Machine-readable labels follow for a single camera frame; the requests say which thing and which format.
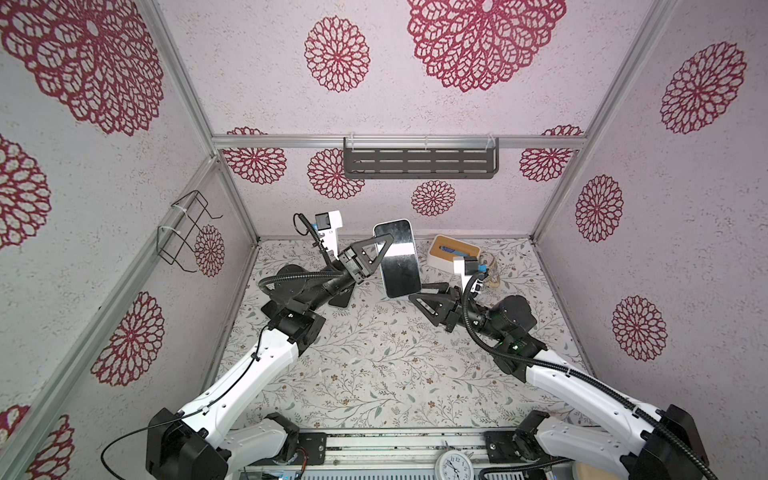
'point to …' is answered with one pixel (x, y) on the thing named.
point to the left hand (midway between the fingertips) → (393, 244)
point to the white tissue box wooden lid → (448, 248)
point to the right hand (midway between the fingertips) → (415, 290)
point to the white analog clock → (454, 465)
